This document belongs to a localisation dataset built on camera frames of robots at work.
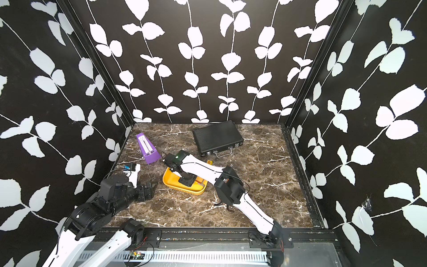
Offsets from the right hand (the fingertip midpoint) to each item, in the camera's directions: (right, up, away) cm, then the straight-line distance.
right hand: (191, 178), depth 90 cm
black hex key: (+21, -14, -7) cm, 26 cm away
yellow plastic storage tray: (-12, -1, +3) cm, 12 cm away
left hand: (-14, +4, -21) cm, 25 cm away
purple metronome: (-26, +14, +5) cm, 30 cm away
